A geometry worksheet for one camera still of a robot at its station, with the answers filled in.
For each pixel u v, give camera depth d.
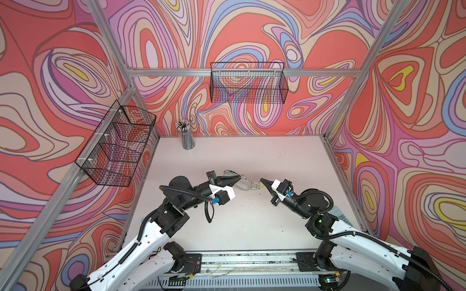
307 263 0.73
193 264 0.72
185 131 1.01
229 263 0.75
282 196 0.56
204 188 0.54
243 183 0.63
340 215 0.86
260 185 0.70
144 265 0.55
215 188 0.49
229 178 0.57
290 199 0.60
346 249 0.60
